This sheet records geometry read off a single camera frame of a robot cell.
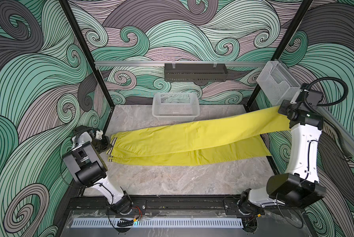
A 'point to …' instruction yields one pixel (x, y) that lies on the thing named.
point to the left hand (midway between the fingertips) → (109, 145)
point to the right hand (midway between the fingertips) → (291, 103)
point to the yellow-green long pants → (198, 142)
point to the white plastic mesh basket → (175, 107)
